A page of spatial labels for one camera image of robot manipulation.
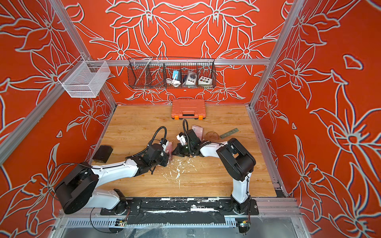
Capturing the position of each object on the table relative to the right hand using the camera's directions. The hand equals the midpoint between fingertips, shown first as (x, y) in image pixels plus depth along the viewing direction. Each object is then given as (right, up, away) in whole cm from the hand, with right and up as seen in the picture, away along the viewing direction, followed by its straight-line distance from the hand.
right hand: (168, 154), depth 86 cm
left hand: (0, 0, +2) cm, 2 cm away
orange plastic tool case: (+12, +29, +25) cm, 40 cm away
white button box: (+22, +46, +8) cm, 52 cm away
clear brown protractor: (+28, +9, +15) cm, 34 cm away
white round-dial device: (+13, +46, +5) cm, 48 cm away
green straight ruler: (+40, +11, +17) cm, 45 cm away
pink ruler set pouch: (0, +1, +4) cm, 4 cm away
